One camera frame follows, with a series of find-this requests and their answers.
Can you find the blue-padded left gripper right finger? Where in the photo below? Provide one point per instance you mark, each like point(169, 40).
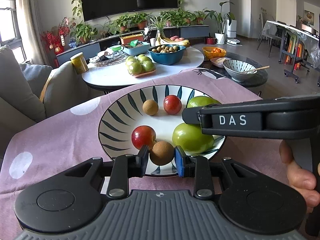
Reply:
point(202, 170)

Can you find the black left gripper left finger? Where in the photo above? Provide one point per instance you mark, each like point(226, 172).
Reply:
point(122, 169)

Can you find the green apple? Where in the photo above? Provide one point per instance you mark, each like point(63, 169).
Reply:
point(199, 101)
point(191, 139)

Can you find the red apple front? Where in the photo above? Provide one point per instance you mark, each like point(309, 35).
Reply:
point(143, 135)

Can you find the red apple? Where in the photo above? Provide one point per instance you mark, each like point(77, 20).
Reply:
point(143, 135)
point(172, 104)

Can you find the brown round fruit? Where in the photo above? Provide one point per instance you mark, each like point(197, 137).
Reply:
point(150, 107)
point(162, 153)

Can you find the brown round fruit back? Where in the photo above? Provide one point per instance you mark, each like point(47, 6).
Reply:
point(150, 107)

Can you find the red apple back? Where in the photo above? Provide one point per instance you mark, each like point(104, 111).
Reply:
point(172, 104)

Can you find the person's right hand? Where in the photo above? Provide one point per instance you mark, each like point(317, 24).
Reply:
point(299, 179)

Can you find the striped white ceramic plate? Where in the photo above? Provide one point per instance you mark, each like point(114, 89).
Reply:
point(126, 113)

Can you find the pink polka dot tablecloth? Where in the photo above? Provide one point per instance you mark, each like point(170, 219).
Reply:
point(71, 137)

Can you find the striped bowl with spoon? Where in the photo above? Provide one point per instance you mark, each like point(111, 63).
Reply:
point(241, 71)

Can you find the tray of green apples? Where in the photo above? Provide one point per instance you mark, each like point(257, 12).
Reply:
point(139, 66)

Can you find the yellow basket of oranges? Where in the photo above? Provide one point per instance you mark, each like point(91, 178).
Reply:
point(213, 52)

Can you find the white air purifier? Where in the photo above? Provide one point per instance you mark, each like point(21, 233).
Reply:
point(231, 27)

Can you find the yellow cylindrical can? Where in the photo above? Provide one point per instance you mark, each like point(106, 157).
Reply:
point(79, 63)

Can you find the blue bowl of kiwis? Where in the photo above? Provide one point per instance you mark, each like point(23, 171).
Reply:
point(167, 54)

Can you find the grey sofa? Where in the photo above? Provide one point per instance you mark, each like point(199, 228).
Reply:
point(30, 93)

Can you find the light blue snack tray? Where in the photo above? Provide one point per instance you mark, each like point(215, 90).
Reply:
point(140, 48)

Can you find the tall potted plant white pot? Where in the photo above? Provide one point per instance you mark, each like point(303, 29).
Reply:
point(220, 20)

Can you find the banana bunch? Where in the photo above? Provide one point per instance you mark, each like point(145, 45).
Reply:
point(178, 41)

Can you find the dark tv cabinet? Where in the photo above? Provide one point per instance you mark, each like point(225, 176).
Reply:
point(90, 50)

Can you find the red flower decoration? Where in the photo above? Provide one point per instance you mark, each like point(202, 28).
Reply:
point(55, 38)

